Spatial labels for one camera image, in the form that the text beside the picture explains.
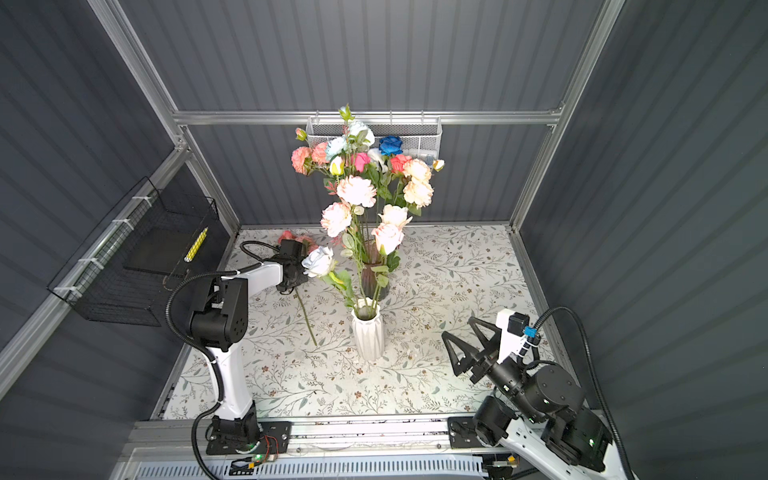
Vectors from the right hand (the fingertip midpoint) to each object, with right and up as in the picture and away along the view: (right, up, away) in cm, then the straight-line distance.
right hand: (461, 332), depth 58 cm
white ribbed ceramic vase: (-20, -3, +13) cm, 24 cm away
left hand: (-49, +7, +46) cm, 67 cm away
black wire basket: (-76, +19, +18) cm, 80 cm away
